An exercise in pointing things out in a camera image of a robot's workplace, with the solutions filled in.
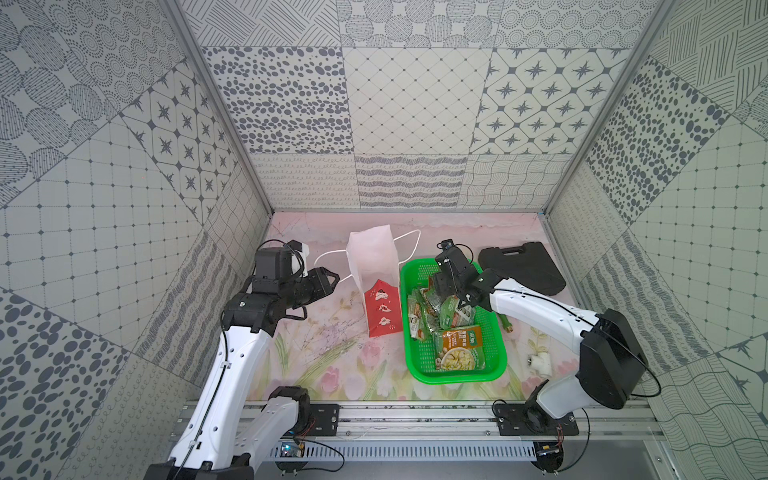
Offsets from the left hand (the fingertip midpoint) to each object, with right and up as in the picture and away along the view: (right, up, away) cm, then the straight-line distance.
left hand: (330, 273), depth 72 cm
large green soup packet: (+34, -22, +9) cm, 41 cm away
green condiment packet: (+31, -12, +12) cm, 35 cm away
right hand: (+33, -3, +15) cm, 36 cm away
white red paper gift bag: (+9, +2, +18) cm, 20 cm away
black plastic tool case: (+61, -1, +27) cm, 67 cm away
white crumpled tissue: (+56, -26, +8) cm, 62 cm away
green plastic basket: (+23, -25, +12) cm, 36 cm away
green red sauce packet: (+23, -13, +11) cm, 29 cm away
